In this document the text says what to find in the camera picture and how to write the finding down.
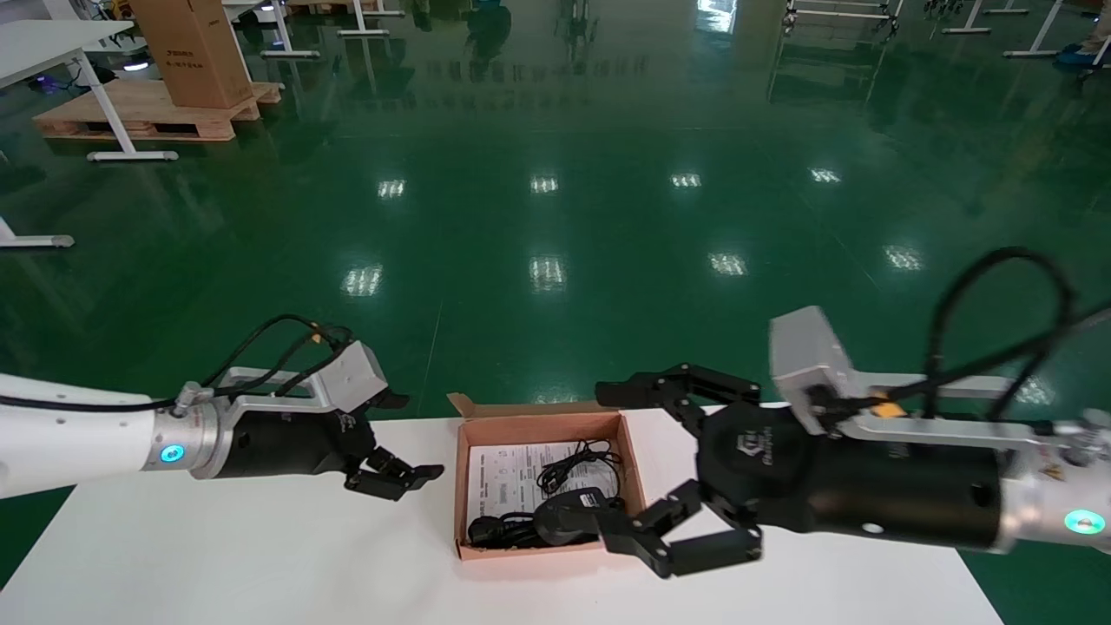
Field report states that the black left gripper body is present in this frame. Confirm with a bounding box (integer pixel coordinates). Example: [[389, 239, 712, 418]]
[[213, 408, 371, 480]]

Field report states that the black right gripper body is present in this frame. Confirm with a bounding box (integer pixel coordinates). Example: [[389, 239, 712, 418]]
[[697, 404, 1009, 549]]

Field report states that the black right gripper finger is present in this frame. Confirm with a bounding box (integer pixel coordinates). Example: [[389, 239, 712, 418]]
[[595, 479, 765, 579], [595, 363, 762, 435]]

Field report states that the black power cable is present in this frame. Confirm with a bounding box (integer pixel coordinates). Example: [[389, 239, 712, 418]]
[[467, 512, 556, 550]]

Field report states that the black wired computer mouse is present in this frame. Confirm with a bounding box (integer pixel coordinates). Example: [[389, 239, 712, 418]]
[[532, 439, 624, 549]]

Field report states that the brown cardboard storage box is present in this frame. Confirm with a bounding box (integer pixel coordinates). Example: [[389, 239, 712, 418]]
[[447, 389, 652, 563]]

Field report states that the white printed instruction sheet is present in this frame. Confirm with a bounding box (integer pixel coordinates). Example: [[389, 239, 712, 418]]
[[466, 441, 626, 543]]

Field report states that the white table foot bar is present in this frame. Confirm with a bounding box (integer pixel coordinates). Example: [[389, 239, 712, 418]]
[[0, 217, 76, 251]]

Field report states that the wooden pallet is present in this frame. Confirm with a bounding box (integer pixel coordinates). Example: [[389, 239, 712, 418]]
[[33, 80, 284, 143]]

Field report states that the tall brown cardboard carton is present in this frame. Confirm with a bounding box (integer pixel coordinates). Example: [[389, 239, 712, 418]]
[[130, 0, 254, 110]]

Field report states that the white table leg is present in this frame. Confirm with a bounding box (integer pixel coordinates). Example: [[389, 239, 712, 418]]
[[942, 0, 996, 36], [1002, 0, 1065, 60]]

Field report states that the white table with T-leg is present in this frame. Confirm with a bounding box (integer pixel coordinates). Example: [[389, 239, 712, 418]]
[[0, 19, 180, 164]]

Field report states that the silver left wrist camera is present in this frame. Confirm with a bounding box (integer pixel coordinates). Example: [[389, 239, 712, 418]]
[[204, 340, 390, 428]]

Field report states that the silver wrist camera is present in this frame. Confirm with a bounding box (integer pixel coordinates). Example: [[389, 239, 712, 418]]
[[769, 305, 1044, 437], [204, 340, 390, 428]]

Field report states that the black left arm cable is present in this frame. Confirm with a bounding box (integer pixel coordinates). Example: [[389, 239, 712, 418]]
[[0, 313, 353, 411]]

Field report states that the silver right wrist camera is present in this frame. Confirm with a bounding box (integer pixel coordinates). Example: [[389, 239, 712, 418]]
[[769, 305, 1044, 437]]

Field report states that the white table frame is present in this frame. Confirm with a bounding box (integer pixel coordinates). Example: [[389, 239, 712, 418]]
[[337, 0, 407, 38], [221, 0, 321, 60]]

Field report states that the metal rack frame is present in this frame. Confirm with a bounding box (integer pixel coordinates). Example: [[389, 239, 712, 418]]
[[784, 0, 905, 29]]

